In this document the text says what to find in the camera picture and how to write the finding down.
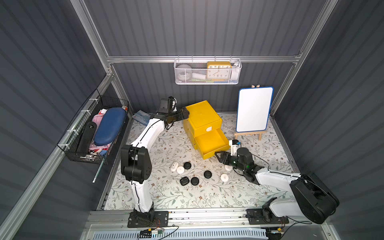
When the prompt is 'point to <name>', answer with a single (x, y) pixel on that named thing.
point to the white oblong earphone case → (174, 166)
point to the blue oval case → (110, 123)
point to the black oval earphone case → (194, 181)
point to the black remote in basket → (87, 138)
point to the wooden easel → (259, 133)
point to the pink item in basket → (97, 118)
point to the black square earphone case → (184, 181)
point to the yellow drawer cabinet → (203, 107)
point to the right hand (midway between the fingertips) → (220, 152)
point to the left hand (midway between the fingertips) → (185, 113)
